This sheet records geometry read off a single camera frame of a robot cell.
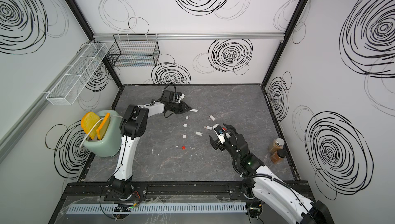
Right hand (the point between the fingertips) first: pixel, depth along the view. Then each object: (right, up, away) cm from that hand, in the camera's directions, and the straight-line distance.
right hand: (218, 130), depth 79 cm
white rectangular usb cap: (-19, +4, +23) cm, 30 cm away
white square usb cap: (-19, -7, +14) cm, 25 cm away
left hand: (-17, +9, +26) cm, 33 cm away
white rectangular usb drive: (-10, -5, +15) cm, 19 cm away
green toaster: (-55, -7, -2) cm, 56 cm away
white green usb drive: (-14, +9, +26) cm, 31 cm away
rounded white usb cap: (-20, -1, +19) cm, 28 cm away
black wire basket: (-52, +47, +18) cm, 72 cm away
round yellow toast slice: (-65, +6, -4) cm, 65 cm away
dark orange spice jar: (+30, -14, +1) cm, 33 cm away
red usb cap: (-20, -12, +10) cm, 25 cm away
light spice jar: (+31, -7, 0) cm, 32 cm away
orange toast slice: (-56, +3, -6) cm, 57 cm away
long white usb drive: (-1, +4, +23) cm, 23 cm away
